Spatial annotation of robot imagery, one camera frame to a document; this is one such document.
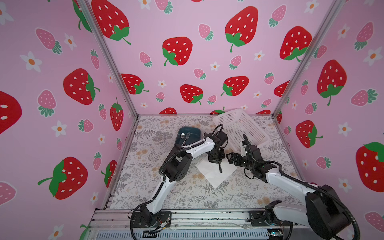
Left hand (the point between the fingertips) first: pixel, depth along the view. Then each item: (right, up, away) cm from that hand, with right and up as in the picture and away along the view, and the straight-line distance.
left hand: (223, 162), depth 93 cm
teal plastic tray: (-18, +17, +13) cm, 28 cm away
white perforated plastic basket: (+15, +26, +22) cm, 37 cm away
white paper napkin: (-8, -4, -3) cm, 10 cm away
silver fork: (-24, +15, +15) cm, 32 cm away
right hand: (+3, +5, -5) cm, 8 cm away
